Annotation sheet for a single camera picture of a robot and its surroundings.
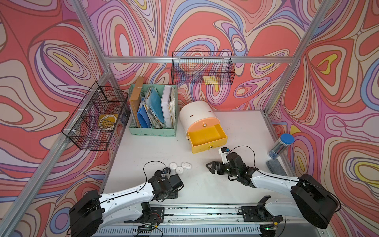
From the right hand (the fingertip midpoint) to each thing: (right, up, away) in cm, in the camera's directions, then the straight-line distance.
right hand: (213, 169), depth 86 cm
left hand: (-23, -13, -6) cm, 27 cm away
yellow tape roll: (-54, +28, -16) cm, 62 cm away
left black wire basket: (-65, +28, -8) cm, 71 cm away
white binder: (-29, +41, +5) cm, 50 cm away
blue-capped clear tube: (+38, +15, -3) cm, 41 cm away
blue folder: (-44, +30, +7) cm, 54 cm away
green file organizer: (-52, +22, +16) cm, 58 cm away
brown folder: (-45, +39, -4) cm, 59 cm away
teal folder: (-36, +41, +6) cm, 55 cm away
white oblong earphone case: (-16, +1, +3) cm, 16 cm away
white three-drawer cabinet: (-12, +35, +5) cm, 37 cm away
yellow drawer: (-3, +18, +4) cm, 19 cm away
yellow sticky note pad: (-1, +54, +5) cm, 54 cm away
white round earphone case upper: (-24, +1, +3) cm, 24 cm away
